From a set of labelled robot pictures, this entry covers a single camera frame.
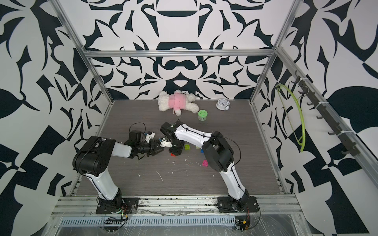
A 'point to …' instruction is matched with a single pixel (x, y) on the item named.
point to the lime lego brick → (187, 147)
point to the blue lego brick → (202, 151)
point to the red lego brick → (173, 155)
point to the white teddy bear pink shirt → (177, 101)
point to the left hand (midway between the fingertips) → (163, 145)
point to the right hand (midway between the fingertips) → (177, 148)
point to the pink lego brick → (205, 163)
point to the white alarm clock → (222, 104)
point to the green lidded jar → (202, 114)
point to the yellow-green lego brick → (198, 147)
